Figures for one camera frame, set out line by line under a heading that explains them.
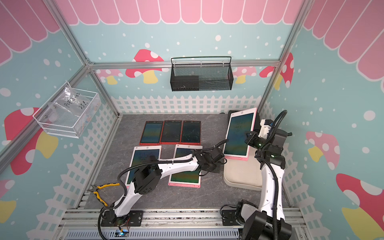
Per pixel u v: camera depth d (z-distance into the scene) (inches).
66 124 23.8
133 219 29.1
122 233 28.6
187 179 34.0
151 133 43.1
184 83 34.3
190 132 42.9
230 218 29.2
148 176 20.7
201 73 38.7
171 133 43.0
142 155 38.3
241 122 32.7
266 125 26.2
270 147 22.2
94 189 32.7
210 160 27.3
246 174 34.6
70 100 28.1
